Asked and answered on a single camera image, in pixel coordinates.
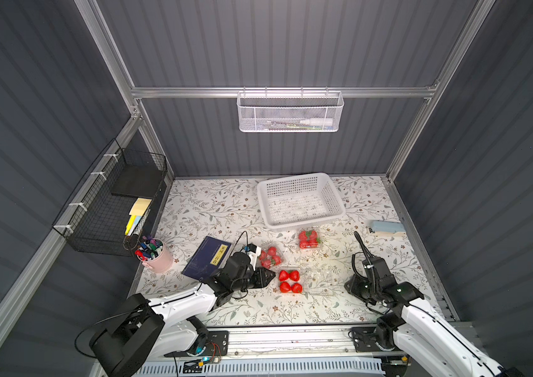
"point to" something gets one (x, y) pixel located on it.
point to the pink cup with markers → (155, 254)
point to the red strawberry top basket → (277, 259)
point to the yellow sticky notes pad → (137, 212)
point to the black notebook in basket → (137, 181)
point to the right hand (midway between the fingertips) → (349, 286)
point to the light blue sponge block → (386, 228)
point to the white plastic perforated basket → (298, 201)
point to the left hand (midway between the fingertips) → (276, 279)
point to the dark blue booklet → (209, 257)
